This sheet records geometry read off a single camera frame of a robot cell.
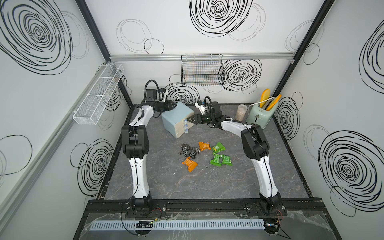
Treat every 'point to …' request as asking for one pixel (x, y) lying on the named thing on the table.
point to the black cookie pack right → (193, 153)
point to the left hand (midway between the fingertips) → (174, 105)
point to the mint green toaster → (258, 115)
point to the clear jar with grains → (241, 110)
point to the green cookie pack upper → (219, 147)
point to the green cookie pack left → (215, 161)
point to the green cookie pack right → (226, 160)
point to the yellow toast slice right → (273, 102)
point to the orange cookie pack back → (203, 146)
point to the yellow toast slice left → (265, 96)
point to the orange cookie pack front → (191, 164)
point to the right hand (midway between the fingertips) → (189, 119)
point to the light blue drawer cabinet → (175, 122)
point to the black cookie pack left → (185, 148)
